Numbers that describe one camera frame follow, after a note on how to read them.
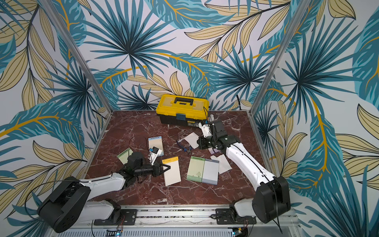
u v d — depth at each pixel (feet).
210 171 2.91
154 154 2.50
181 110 3.23
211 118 3.71
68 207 1.37
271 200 1.32
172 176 2.63
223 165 3.00
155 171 2.37
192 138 2.68
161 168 2.60
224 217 2.41
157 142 3.31
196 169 2.90
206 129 2.41
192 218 2.45
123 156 3.05
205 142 2.34
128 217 2.40
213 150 3.21
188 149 3.15
